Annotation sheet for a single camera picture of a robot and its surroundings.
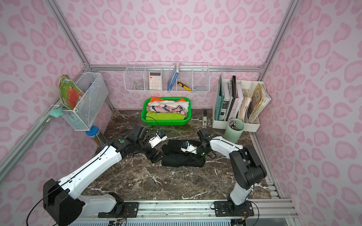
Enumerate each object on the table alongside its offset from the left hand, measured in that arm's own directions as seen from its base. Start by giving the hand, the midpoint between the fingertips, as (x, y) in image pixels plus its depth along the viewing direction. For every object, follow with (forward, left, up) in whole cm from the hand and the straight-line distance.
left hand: (160, 147), depth 78 cm
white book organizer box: (+26, -46, +12) cm, 54 cm away
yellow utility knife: (+42, -13, +9) cm, 45 cm away
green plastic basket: (+26, -1, -12) cm, 29 cm away
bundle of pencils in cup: (+16, -44, -1) cm, 46 cm away
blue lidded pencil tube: (+8, +39, -2) cm, 40 cm away
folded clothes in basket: (+35, +6, -6) cm, 36 cm away
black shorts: (-2, -6, -8) cm, 10 cm away
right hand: (-1, -17, -13) cm, 21 cm away
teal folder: (+26, -35, +10) cm, 45 cm away
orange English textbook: (+30, -62, +5) cm, 69 cm away
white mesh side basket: (+9, +38, +15) cm, 42 cm away
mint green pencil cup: (+13, -44, -3) cm, 46 cm away
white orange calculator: (+43, +6, +13) cm, 45 cm away
